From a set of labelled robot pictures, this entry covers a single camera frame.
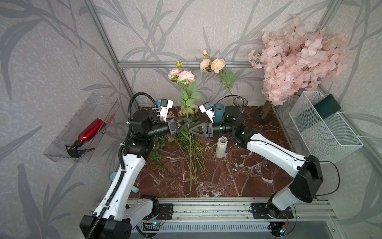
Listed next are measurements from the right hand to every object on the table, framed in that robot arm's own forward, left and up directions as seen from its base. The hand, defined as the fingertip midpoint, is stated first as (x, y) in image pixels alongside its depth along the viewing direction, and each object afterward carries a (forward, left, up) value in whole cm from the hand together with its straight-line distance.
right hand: (190, 131), depth 63 cm
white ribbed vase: (+4, -16, -22) cm, 28 cm away
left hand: (+2, 0, +3) cm, 4 cm away
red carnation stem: (+6, 0, -33) cm, 34 cm away
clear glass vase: (+36, -32, -17) cm, 51 cm away
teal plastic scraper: (-14, +32, -33) cm, 48 cm away
